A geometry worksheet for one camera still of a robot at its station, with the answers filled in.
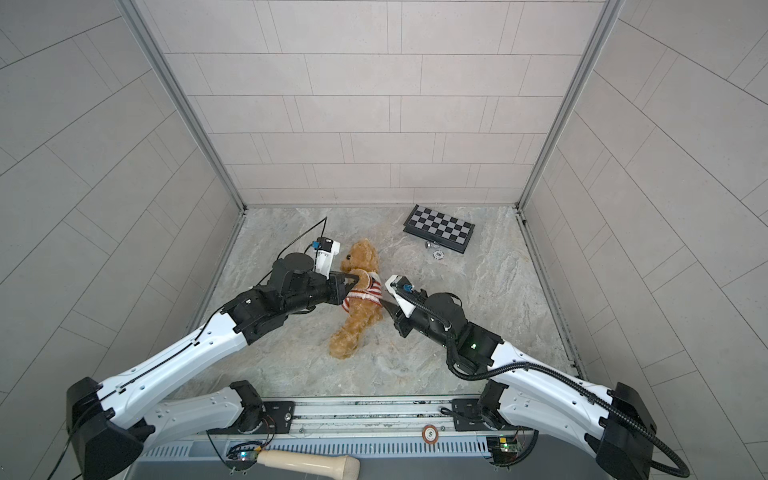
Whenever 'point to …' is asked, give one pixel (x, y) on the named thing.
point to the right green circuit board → (504, 449)
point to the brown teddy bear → (360, 259)
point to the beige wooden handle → (343, 466)
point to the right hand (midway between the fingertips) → (384, 300)
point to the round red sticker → (430, 434)
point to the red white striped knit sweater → (373, 292)
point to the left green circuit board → (241, 457)
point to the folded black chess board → (432, 225)
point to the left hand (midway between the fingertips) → (366, 279)
